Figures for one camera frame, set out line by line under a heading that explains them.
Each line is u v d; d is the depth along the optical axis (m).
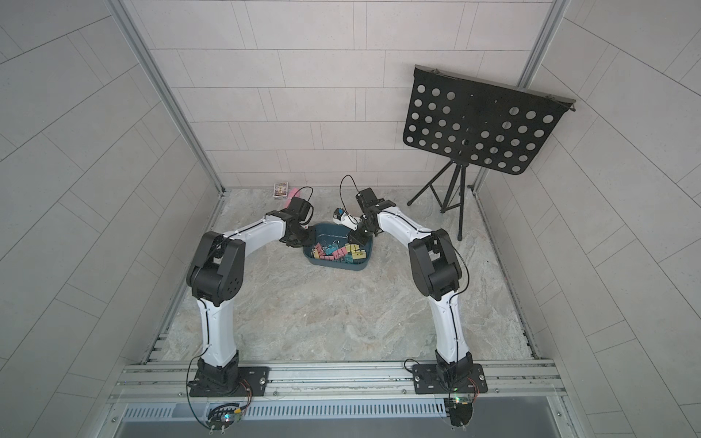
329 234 1.01
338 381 0.72
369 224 0.75
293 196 0.82
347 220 0.84
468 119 0.76
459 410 0.68
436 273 0.55
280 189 1.15
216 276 0.53
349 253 0.96
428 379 0.71
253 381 0.71
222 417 0.65
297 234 0.78
